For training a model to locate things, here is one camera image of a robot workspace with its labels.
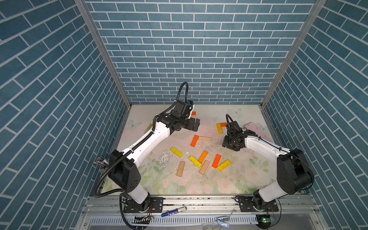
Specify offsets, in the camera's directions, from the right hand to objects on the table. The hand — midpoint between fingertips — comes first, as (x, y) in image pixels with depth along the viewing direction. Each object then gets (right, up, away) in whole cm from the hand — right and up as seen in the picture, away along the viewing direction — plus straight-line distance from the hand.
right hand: (226, 144), depth 92 cm
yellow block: (-1, +9, +13) cm, 16 cm away
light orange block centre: (-15, -8, 0) cm, 17 cm away
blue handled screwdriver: (-34, -30, -21) cm, 50 cm away
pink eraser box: (+28, +8, +13) cm, 32 cm away
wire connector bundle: (-47, -35, -19) cm, 62 cm away
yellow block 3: (-20, -10, -3) cm, 22 cm away
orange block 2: (-21, +1, +7) cm, 22 cm away
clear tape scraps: (-7, -33, -23) cm, 41 cm away
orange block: (-20, +21, +23) cm, 37 cm away
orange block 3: (-7, -10, -2) cm, 12 cm away
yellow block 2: (-32, -5, +2) cm, 33 cm away
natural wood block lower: (-15, -13, -4) cm, 20 cm away
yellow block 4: (-3, -12, -5) cm, 13 cm away
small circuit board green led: (+14, -34, -21) cm, 42 cm away
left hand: (-20, +15, -10) cm, 27 cm away
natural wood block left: (-29, -13, -6) cm, 33 cm away
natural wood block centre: (-13, +2, +7) cm, 15 cm away
